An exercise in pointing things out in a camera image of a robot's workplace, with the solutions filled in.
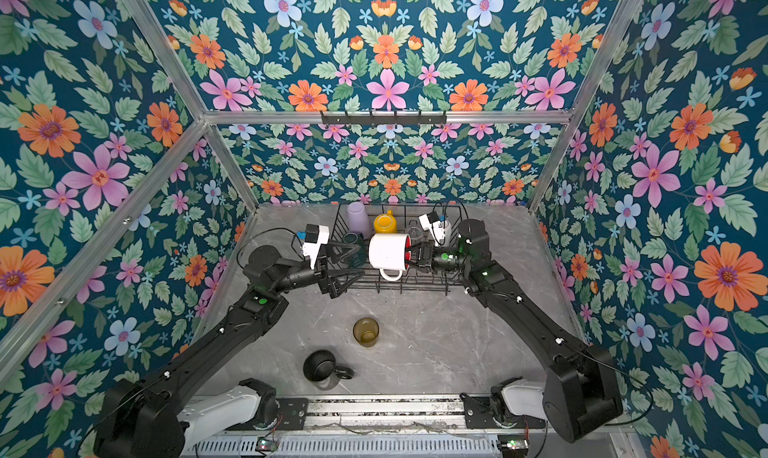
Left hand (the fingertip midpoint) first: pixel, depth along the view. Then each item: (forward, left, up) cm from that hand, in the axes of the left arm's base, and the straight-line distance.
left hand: (359, 258), depth 64 cm
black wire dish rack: (+37, -11, -26) cm, 46 cm away
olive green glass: (-4, +2, -31) cm, 32 cm away
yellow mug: (+28, -5, -21) cm, 36 cm away
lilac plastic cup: (+31, +4, -22) cm, 38 cm away
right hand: (+3, -8, -4) cm, 10 cm away
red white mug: (0, -7, +1) cm, 7 cm away
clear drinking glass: (+26, -14, -24) cm, 38 cm away
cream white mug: (+6, -19, -1) cm, 20 cm away
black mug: (-14, +14, -33) cm, 38 cm away
